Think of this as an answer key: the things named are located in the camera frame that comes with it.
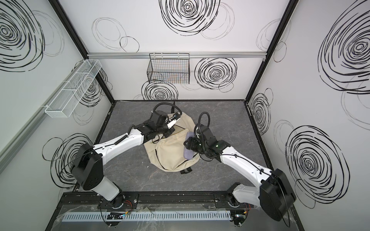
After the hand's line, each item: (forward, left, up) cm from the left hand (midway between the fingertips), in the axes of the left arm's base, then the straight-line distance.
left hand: (172, 124), depth 86 cm
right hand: (-13, -9, -2) cm, 16 cm away
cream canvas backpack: (-14, +2, -12) cm, 19 cm away
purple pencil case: (-18, -10, -2) cm, 21 cm away
